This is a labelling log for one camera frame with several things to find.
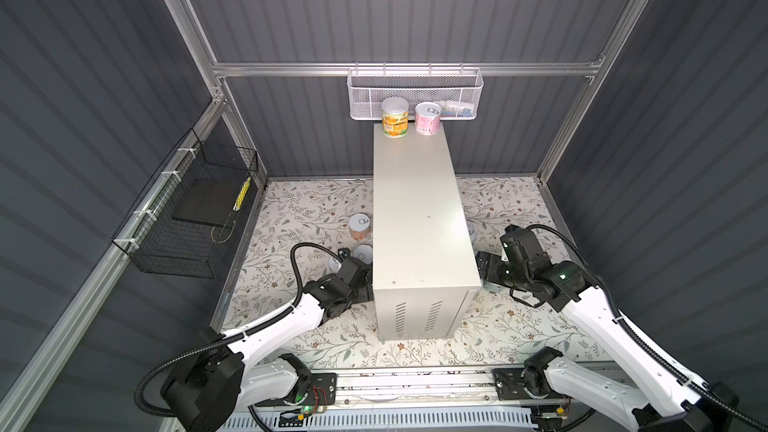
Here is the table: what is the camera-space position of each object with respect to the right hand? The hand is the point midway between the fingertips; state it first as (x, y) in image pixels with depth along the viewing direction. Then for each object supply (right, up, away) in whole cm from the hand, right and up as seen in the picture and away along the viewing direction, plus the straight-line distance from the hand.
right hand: (488, 269), depth 77 cm
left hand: (-34, -7, +9) cm, 36 cm away
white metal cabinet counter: (-19, +4, -20) cm, 28 cm away
